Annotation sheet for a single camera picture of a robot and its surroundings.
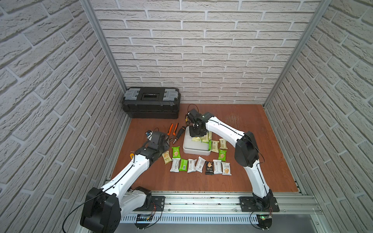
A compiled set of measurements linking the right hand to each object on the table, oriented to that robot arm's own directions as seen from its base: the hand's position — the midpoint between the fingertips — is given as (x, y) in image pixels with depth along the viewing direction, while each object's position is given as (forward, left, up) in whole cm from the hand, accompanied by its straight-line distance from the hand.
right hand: (195, 134), depth 93 cm
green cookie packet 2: (-9, +13, -6) cm, 17 cm away
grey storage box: (-6, +2, -6) cm, 9 cm away
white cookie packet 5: (-22, -17, -6) cm, 28 cm away
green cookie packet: (-7, -9, -4) cm, 12 cm away
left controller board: (-43, +30, -10) cm, 53 cm away
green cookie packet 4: (-19, +9, -6) cm, 21 cm away
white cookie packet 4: (-20, -12, -6) cm, 24 cm away
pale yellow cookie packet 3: (-7, -13, -6) cm, 15 cm away
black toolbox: (+21, +29, +10) cm, 37 cm away
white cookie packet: (-18, +14, -5) cm, 23 cm away
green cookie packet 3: (-14, -16, -6) cm, 22 cm away
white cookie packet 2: (-18, +4, -6) cm, 19 cm away
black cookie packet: (-22, -7, -6) cm, 24 cm away
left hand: (-7, +18, +5) cm, 20 cm away
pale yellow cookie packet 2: (-13, +19, -6) cm, 24 cm away
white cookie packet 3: (-18, -2, -6) cm, 20 cm away
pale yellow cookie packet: (-2, -6, -4) cm, 7 cm away
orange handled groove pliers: (+2, +18, -6) cm, 19 cm away
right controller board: (-48, -31, -8) cm, 58 cm away
